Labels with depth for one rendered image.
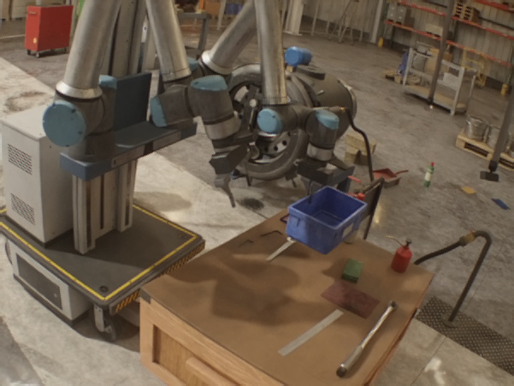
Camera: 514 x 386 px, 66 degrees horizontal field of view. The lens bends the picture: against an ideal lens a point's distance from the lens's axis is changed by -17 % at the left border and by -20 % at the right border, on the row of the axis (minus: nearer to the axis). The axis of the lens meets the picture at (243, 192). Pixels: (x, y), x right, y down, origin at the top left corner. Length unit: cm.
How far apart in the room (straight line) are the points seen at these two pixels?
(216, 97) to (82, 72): 39
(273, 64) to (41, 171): 98
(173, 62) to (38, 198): 88
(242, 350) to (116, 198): 99
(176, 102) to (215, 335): 71
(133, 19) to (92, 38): 59
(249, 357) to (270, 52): 99
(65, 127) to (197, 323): 73
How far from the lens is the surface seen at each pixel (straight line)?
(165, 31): 136
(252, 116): 291
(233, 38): 185
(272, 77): 158
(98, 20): 127
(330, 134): 165
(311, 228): 165
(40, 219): 198
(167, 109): 126
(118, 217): 214
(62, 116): 132
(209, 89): 122
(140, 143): 171
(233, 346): 144
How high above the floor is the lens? 149
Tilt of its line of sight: 26 degrees down
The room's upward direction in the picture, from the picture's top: 10 degrees clockwise
